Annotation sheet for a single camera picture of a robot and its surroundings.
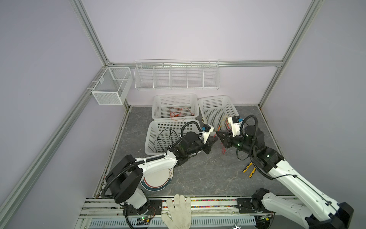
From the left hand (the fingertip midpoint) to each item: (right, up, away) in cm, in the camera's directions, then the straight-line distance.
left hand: (217, 140), depth 75 cm
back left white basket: (-27, +22, +45) cm, 57 cm away
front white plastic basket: (-35, +1, +27) cm, 44 cm away
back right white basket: (+8, +18, +42) cm, 46 cm away
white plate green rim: (-33, -25, +6) cm, 42 cm away
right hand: (-1, +4, -4) cm, 6 cm away
